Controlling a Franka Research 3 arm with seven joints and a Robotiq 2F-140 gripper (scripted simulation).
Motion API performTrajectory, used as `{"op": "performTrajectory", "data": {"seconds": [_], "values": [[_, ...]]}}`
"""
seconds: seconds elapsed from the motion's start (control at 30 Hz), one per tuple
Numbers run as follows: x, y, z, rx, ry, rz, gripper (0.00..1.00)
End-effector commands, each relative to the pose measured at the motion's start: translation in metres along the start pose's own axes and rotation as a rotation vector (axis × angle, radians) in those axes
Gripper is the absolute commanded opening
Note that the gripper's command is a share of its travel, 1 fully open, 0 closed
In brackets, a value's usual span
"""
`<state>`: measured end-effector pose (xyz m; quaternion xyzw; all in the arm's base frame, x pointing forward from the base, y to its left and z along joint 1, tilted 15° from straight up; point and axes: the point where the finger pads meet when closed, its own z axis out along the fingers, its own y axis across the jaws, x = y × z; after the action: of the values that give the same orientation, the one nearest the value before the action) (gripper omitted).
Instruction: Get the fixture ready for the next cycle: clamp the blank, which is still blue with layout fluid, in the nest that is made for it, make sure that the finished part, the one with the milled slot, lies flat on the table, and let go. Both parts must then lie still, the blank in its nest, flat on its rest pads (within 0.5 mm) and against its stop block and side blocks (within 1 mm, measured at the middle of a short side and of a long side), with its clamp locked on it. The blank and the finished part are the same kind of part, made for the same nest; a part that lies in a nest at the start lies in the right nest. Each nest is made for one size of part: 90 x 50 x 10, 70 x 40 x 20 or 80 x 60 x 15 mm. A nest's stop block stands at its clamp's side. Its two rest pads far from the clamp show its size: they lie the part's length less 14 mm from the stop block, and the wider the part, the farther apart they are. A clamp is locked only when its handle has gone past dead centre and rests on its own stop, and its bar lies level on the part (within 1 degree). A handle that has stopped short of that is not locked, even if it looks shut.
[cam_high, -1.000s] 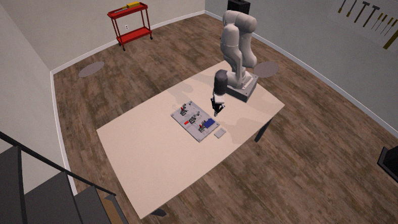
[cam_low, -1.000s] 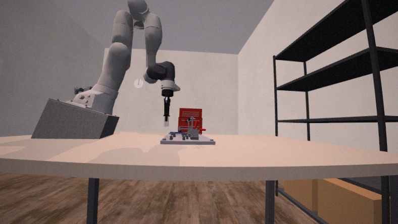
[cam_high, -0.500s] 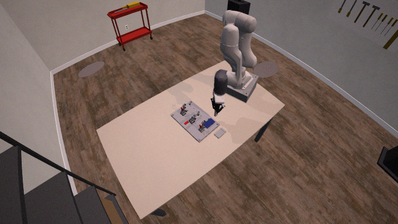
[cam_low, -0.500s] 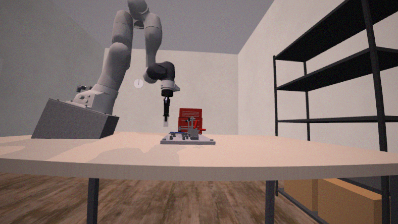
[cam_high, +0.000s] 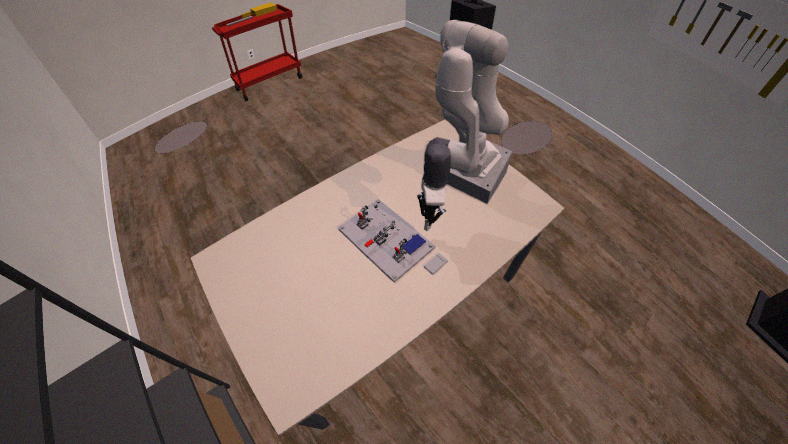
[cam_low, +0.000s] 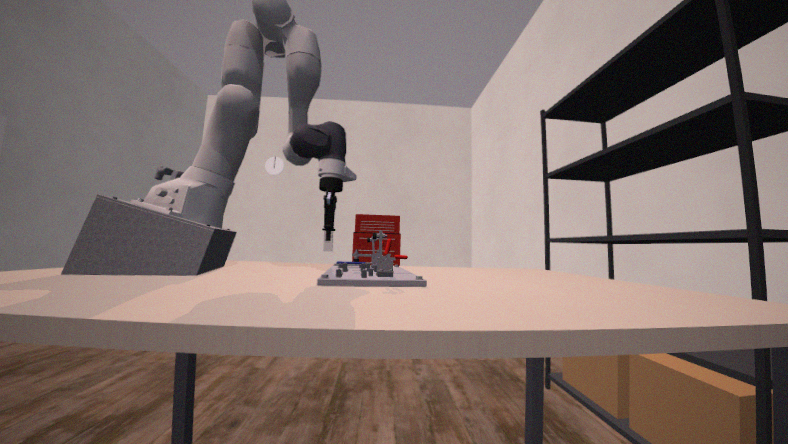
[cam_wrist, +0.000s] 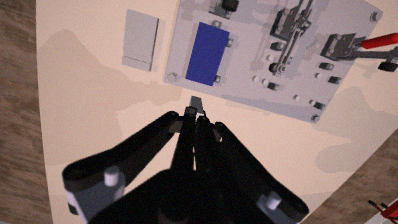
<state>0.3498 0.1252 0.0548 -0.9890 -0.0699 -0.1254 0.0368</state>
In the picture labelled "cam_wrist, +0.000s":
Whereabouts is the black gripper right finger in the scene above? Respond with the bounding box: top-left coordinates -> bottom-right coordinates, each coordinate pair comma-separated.
194,97 -> 309,224

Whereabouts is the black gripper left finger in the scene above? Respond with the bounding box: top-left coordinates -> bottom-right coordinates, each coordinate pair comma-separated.
62,96 -> 198,224

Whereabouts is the blue rectangular plate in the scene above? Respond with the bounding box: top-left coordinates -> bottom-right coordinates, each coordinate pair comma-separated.
185,22 -> 230,86

